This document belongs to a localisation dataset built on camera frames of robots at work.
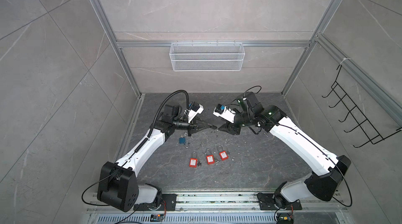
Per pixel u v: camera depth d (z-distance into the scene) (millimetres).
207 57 1009
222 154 878
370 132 605
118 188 402
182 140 945
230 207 728
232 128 605
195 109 642
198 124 685
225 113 600
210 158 858
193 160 858
